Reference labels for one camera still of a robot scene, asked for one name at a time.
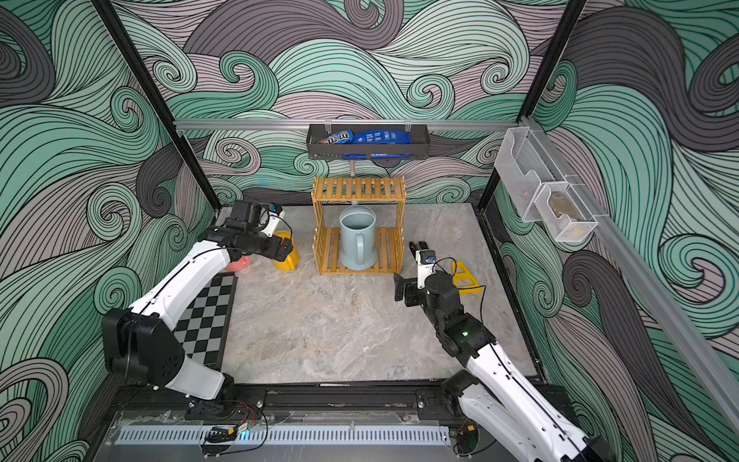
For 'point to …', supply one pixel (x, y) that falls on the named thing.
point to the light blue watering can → (358, 238)
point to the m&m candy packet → (343, 137)
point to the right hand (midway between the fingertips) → (416, 272)
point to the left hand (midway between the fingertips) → (276, 238)
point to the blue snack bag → (376, 137)
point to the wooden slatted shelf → (326, 241)
